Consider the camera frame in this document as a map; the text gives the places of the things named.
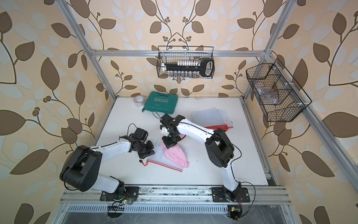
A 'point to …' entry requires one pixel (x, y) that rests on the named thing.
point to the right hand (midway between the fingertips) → (168, 146)
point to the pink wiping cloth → (175, 154)
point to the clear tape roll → (139, 101)
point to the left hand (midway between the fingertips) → (154, 150)
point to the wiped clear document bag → (212, 118)
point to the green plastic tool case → (161, 102)
